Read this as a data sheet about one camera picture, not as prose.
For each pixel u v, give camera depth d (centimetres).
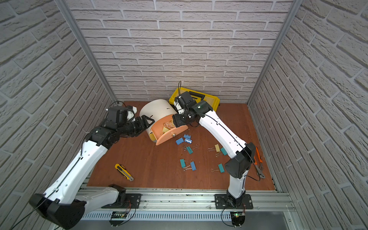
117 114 52
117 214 73
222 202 73
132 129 60
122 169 83
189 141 96
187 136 100
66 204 39
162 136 74
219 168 85
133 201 73
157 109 87
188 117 52
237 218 70
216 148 92
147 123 63
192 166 86
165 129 81
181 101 58
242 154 44
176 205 73
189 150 92
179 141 96
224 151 94
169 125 85
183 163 87
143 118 64
